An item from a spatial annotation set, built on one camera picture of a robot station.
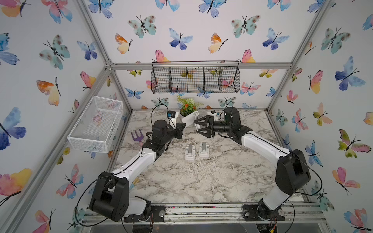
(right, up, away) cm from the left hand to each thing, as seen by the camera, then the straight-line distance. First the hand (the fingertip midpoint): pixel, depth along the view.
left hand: (184, 122), depth 82 cm
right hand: (+7, -1, -8) cm, 11 cm away
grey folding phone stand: (+12, -18, +14) cm, 26 cm away
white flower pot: (+3, +1, -3) cm, 4 cm away
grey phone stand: (+3, -20, +11) cm, 23 cm away
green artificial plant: (+2, +12, +19) cm, 22 cm away
